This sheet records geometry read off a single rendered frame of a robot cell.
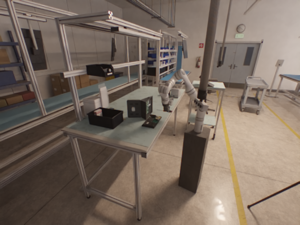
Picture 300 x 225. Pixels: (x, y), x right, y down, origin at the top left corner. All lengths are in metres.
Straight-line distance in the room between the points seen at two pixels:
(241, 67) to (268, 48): 1.16
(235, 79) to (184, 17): 3.85
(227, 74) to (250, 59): 1.10
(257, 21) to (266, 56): 1.52
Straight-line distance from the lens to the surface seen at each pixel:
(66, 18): 1.50
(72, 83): 1.57
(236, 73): 8.14
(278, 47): 8.36
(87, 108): 1.70
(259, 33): 8.15
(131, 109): 1.56
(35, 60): 2.78
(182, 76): 1.47
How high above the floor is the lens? 1.69
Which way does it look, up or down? 23 degrees down
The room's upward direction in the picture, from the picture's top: straight up
